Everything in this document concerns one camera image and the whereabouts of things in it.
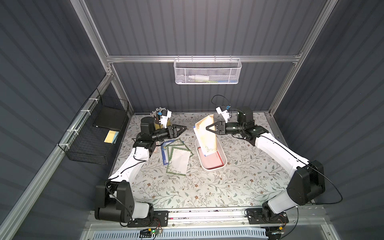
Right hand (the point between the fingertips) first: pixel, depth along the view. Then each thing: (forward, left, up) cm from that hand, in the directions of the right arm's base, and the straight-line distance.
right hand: (207, 130), depth 73 cm
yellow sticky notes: (-2, +49, -3) cm, 49 cm away
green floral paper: (-2, +17, -28) cm, 33 cm away
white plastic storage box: (+2, -10, -25) cm, 27 cm away
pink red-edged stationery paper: (-2, -3, -29) cm, 29 cm away
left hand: (+2, +11, -1) cm, 11 cm away
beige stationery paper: (-3, 0, -2) cm, 4 cm away
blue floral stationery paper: (+4, +27, -29) cm, 40 cm away
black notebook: (+11, +53, -3) cm, 54 cm away
